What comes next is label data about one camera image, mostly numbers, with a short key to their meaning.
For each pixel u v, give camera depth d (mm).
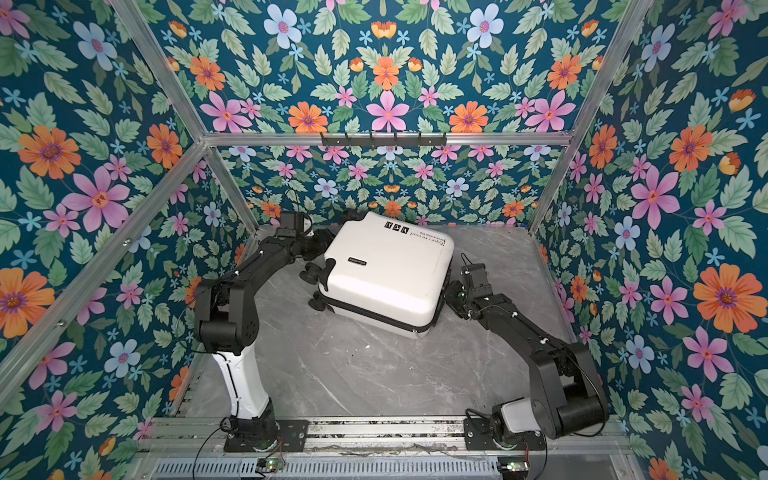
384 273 796
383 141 913
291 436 734
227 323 530
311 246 881
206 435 747
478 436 734
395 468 765
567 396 425
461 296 766
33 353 507
